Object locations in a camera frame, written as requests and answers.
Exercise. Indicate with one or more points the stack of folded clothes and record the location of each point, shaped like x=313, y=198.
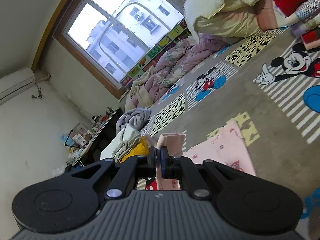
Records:
x=295, y=2

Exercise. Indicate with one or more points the purple floral quilt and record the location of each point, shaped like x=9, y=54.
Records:
x=175, y=65

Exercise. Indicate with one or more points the white folded garment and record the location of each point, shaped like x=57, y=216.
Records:
x=110, y=150

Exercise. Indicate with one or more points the yellow knit sweater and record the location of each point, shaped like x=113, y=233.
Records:
x=140, y=150

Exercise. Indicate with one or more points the grey fleece blanket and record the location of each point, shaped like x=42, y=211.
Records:
x=135, y=120

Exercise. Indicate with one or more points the cartoon printed blanket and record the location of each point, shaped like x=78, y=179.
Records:
x=250, y=92

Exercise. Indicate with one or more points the clutter of desk supplies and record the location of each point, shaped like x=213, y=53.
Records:
x=80, y=135

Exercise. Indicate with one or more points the beige folded garment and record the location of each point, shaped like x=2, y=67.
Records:
x=172, y=142

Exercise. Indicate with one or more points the pink fox print garment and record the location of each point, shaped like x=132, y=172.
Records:
x=220, y=150

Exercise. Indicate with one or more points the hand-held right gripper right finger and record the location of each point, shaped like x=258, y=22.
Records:
x=163, y=165

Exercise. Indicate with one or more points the grey folded garment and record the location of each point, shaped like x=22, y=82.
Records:
x=131, y=142

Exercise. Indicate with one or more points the pink pillow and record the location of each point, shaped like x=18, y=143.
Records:
x=267, y=15

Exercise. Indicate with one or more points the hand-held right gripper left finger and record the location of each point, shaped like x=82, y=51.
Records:
x=153, y=160

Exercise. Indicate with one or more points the dark desk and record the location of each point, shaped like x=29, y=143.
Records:
x=100, y=142

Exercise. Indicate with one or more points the white air conditioner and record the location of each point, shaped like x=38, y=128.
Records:
x=15, y=85

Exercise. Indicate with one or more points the colourful foam wall panel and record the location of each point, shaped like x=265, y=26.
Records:
x=155, y=50

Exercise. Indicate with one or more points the cream yellow pillows and quilt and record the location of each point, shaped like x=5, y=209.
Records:
x=212, y=5

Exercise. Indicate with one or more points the beige fleece blanket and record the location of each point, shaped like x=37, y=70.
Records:
x=140, y=90

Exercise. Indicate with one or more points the window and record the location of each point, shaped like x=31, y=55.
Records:
x=112, y=25

